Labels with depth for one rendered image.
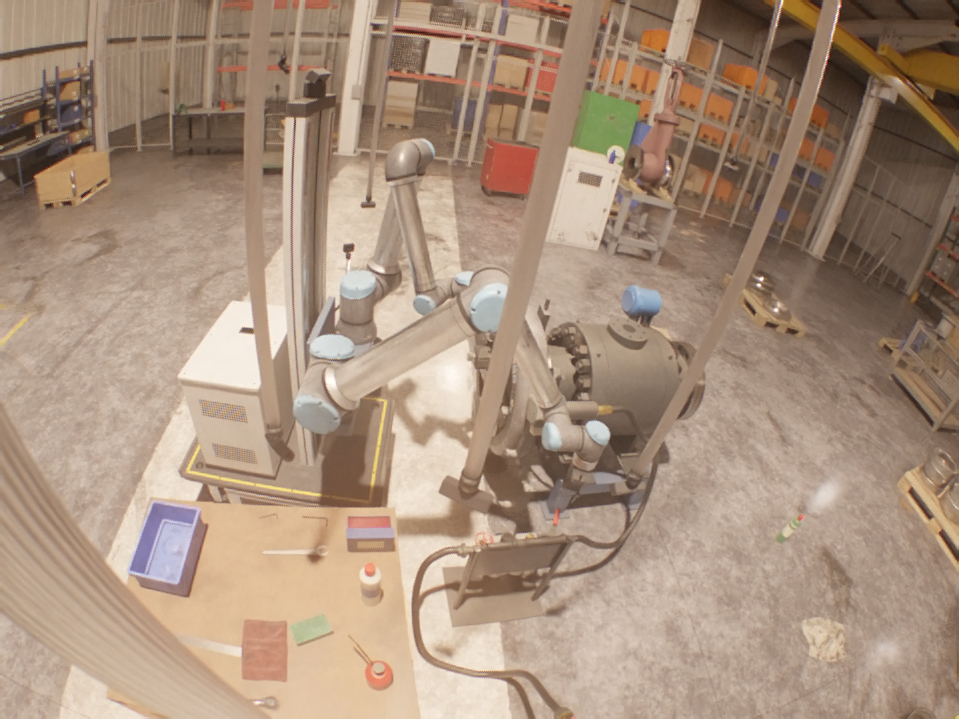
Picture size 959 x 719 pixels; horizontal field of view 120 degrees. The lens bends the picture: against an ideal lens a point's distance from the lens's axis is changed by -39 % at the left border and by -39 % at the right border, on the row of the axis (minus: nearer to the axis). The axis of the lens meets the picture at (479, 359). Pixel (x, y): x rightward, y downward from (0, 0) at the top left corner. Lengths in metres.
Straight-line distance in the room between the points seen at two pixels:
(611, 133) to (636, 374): 7.33
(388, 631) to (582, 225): 5.20
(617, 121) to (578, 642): 8.44
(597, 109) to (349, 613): 8.59
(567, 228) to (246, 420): 4.79
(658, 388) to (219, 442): 1.98
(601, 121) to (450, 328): 8.08
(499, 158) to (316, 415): 6.12
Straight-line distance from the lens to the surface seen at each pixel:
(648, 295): 2.47
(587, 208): 5.84
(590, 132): 9.01
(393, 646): 1.52
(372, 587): 1.43
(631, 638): 2.29
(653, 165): 6.06
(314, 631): 1.51
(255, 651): 1.53
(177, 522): 1.82
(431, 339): 1.18
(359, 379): 1.29
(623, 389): 2.14
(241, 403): 1.77
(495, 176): 7.17
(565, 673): 2.11
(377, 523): 1.71
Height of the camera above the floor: 1.92
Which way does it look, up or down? 35 degrees down
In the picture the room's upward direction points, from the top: 13 degrees clockwise
